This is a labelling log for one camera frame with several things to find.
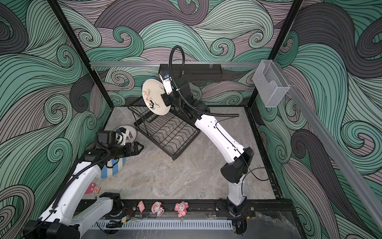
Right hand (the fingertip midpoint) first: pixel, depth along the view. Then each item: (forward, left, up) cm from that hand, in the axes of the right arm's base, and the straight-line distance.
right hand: (166, 87), depth 68 cm
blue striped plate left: (-33, +21, -16) cm, 42 cm away
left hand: (-17, +17, -26) cm, 36 cm away
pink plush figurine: (-44, -7, -39) cm, 59 cm away
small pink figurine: (-43, +13, -41) cm, 61 cm away
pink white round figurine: (-44, +5, -40) cm, 59 cm away
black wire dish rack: (+1, +2, -41) cm, 41 cm away
